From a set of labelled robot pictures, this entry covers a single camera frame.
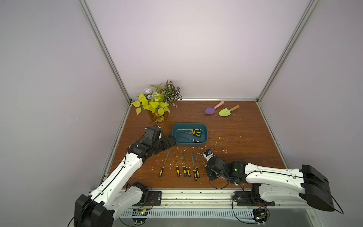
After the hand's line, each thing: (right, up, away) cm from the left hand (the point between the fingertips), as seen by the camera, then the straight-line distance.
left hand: (173, 142), depth 79 cm
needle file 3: (+8, -17, +5) cm, 19 cm away
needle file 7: (+12, +1, +19) cm, 23 cm away
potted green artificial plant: (-13, +24, +13) cm, 30 cm away
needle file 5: (+14, -17, +5) cm, 23 cm away
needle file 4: (+12, -18, +3) cm, 22 cm away
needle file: (+2, -17, +6) cm, 18 cm away
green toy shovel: (+39, +17, +35) cm, 55 cm away
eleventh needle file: (+13, +4, +22) cm, 26 cm away
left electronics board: (-17, -35, -7) cm, 40 cm away
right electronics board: (+45, -35, -9) cm, 58 cm away
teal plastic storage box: (+10, +1, +19) cm, 22 cm away
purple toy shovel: (+28, +18, +35) cm, 48 cm away
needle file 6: (+14, +3, +21) cm, 26 cm away
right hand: (+18, -15, -1) cm, 24 cm away
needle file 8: (+12, -2, +16) cm, 21 cm away
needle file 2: (+6, -17, +5) cm, 18 cm away
